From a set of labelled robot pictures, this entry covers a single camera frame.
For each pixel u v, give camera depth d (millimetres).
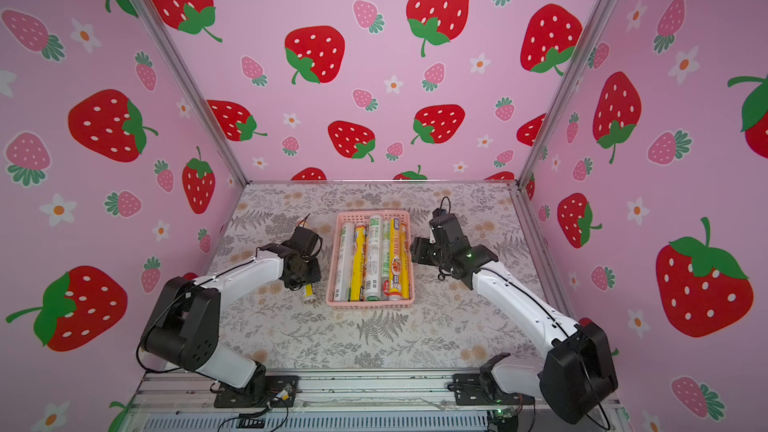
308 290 858
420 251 716
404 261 947
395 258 907
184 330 446
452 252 614
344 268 919
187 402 725
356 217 1031
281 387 736
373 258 900
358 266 929
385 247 959
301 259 695
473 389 735
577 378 395
